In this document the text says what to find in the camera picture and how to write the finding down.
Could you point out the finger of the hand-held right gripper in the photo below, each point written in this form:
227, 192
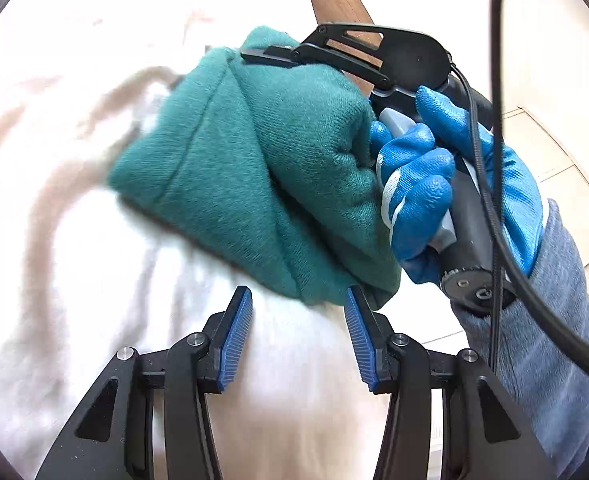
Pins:
324, 52

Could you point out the green knitted sweater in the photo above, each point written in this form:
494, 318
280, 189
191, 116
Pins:
254, 175

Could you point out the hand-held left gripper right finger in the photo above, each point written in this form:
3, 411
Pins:
362, 345

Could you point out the person's right hand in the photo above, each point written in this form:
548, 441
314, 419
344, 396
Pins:
419, 175

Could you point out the person's right forearm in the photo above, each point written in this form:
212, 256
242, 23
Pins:
539, 360

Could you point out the bed with white duvet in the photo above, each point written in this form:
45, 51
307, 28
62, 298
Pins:
74, 210

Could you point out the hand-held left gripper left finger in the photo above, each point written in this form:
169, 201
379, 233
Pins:
237, 345

